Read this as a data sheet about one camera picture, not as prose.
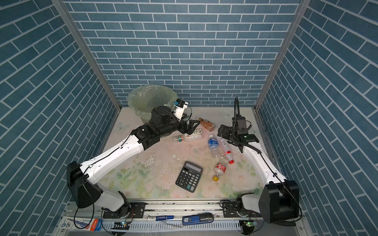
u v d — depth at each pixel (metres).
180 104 0.60
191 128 0.63
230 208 0.74
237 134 0.63
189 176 0.83
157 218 0.70
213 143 0.93
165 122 0.56
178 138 0.96
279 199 0.41
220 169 0.83
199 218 0.68
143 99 0.97
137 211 0.73
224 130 0.75
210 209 0.76
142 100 0.97
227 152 0.92
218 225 0.71
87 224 0.69
